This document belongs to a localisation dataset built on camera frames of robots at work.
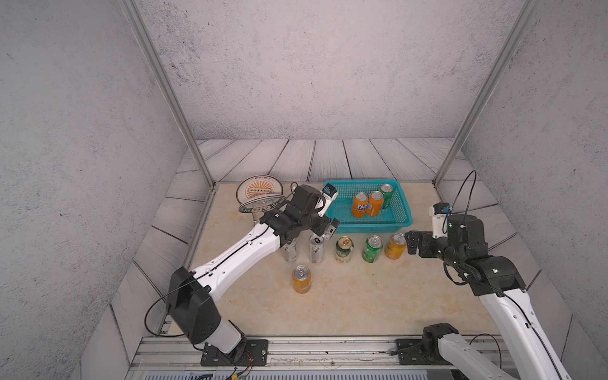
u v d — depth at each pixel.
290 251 0.87
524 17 0.72
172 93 0.89
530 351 0.39
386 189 1.04
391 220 1.06
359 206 1.00
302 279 0.79
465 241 0.49
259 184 0.99
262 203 0.88
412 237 0.63
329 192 0.67
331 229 0.69
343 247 0.86
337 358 0.73
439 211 0.60
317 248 0.84
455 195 1.22
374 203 1.01
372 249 0.86
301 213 0.57
